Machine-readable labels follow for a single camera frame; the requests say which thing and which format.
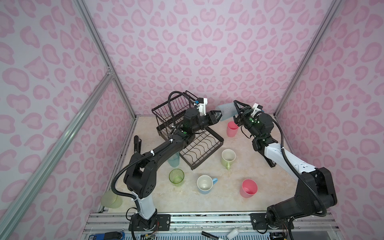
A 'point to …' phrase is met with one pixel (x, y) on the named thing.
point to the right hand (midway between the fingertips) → (233, 103)
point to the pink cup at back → (232, 129)
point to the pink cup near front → (249, 188)
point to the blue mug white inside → (205, 183)
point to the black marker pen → (209, 235)
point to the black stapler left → (137, 144)
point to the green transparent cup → (176, 176)
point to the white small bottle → (233, 234)
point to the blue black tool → (111, 235)
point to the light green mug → (228, 155)
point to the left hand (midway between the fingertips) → (224, 110)
